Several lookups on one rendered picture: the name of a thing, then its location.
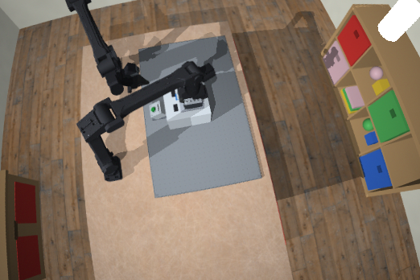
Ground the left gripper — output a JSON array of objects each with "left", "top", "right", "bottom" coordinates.
[{"left": 127, "top": 74, "right": 150, "bottom": 93}]

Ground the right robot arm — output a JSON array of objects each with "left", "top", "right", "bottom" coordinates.
[{"left": 76, "top": 61, "right": 216, "bottom": 181}]

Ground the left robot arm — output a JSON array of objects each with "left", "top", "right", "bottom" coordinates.
[{"left": 65, "top": 0, "right": 140, "bottom": 96}]

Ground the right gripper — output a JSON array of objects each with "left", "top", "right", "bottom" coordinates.
[{"left": 177, "top": 83, "right": 208, "bottom": 103}]

